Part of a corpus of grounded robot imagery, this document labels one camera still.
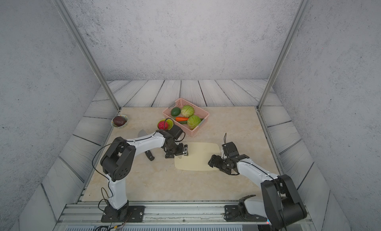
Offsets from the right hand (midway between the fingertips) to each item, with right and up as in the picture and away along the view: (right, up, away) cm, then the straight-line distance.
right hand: (214, 165), depth 87 cm
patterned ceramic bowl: (-63, +21, +18) cm, 69 cm away
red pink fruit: (-33, +22, +15) cm, 43 cm away
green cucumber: (-20, +24, +21) cm, 38 cm away
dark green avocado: (-26, +32, +27) cm, 49 cm away
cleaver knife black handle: (-49, +16, +20) cm, 55 cm away
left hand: (-17, +4, +5) cm, 18 cm away
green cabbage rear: (-17, +32, +22) cm, 42 cm away
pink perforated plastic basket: (-9, +32, +25) cm, 41 cm away
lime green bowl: (-29, +24, +19) cm, 42 cm away
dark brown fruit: (-64, +25, +18) cm, 71 cm away
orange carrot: (-22, +26, +23) cm, 41 cm away
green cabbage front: (-13, +25, +15) cm, 31 cm away
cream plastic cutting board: (-8, +3, +11) cm, 14 cm away
